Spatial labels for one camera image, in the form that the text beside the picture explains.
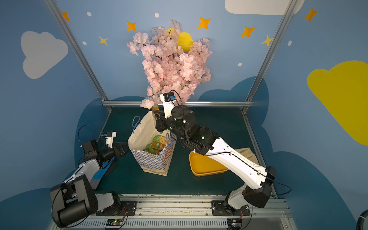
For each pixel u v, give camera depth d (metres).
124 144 0.76
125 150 0.76
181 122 0.42
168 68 0.73
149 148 0.91
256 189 0.41
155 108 0.59
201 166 0.90
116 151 0.74
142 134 0.84
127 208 0.76
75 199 0.44
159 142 0.97
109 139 0.76
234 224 0.72
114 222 0.72
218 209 0.74
